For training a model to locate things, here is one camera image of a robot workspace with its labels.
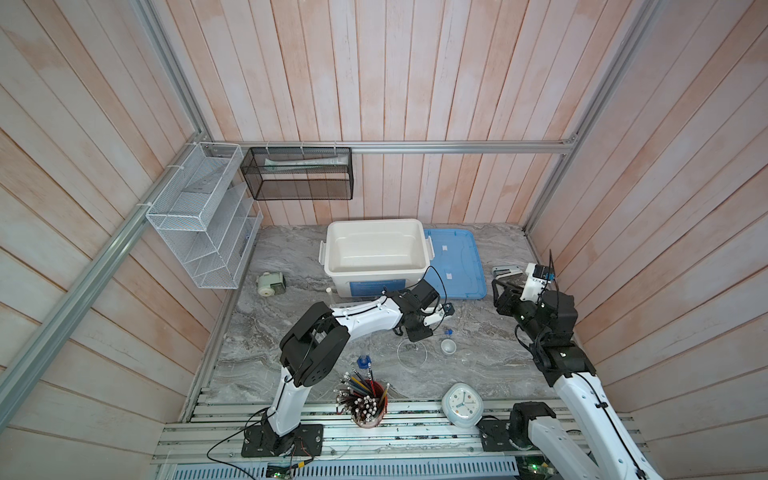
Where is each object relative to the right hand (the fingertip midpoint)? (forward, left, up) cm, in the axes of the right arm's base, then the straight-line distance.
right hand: (499, 281), depth 77 cm
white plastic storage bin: (+26, +37, -22) cm, 50 cm away
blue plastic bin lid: (+27, +4, -22) cm, 35 cm away
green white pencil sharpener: (+9, +69, -17) cm, 72 cm away
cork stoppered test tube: (0, +46, -7) cm, 47 cm away
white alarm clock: (-25, +9, -20) cm, 34 cm away
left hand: (-5, +19, -20) cm, 28 cm away
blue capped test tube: (-4, +10, -23) cm, 25 cm away
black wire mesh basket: (+44, +62, +3) cm, 76 cm away
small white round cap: (-9, +11, -21) cm, 26 cm away
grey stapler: (+20, -11, -22) cm, 32 cm away
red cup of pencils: (-29, +34, -5) cm, 45 cm away
